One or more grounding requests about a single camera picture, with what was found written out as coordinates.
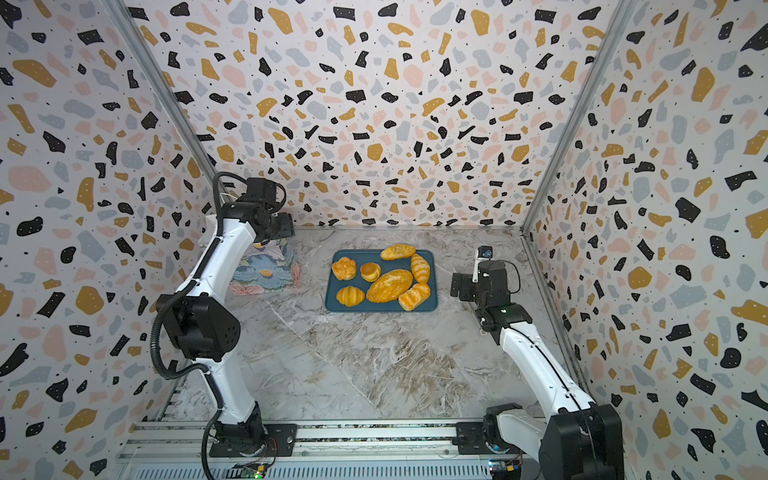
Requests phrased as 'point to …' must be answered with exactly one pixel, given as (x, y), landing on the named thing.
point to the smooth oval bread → (397, 251)
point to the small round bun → (370, 272)
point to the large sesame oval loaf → (389, 285)
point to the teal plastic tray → (360, 279)
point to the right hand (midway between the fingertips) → (468, 269)
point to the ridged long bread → (420, 268)
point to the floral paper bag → (267, 267)
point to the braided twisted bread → (414, 297)
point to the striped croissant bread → (350, 296)
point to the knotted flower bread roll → (344, 269)
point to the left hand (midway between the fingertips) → (280, 222)
